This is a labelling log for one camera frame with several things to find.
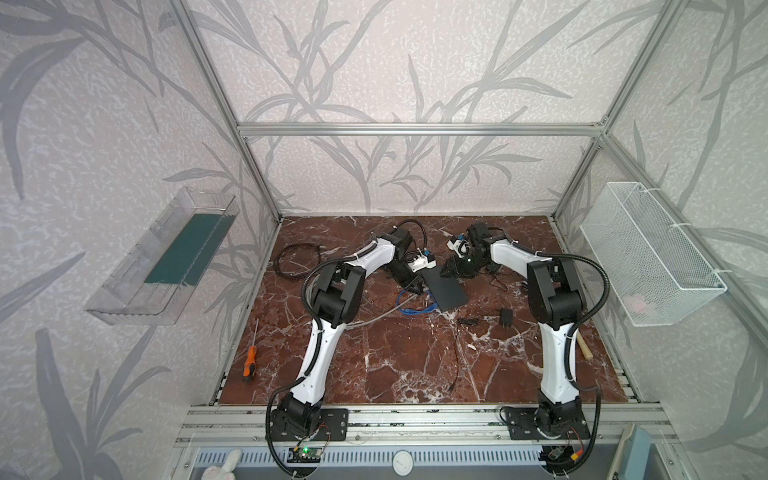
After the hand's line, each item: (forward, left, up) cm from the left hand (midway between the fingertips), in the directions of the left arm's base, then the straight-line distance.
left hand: (424, 281), depth 98 cm
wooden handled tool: (-22, -46, 0) cm, 51 cm away
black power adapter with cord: (-12, -25, -1) cm, 28 cm away
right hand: (+6, -8, 0) cm, 10 cm away
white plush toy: (-50, +46, +1) cm, 68 cm away
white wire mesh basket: (-17, -46, +34) cm, 60 cm away
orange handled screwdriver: (-26, +49, -1) cm, 56 cm away
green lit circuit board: (-47, +30, -2) cm, 56 cm away
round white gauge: (-48, +7, -1) cm, 49 cm away
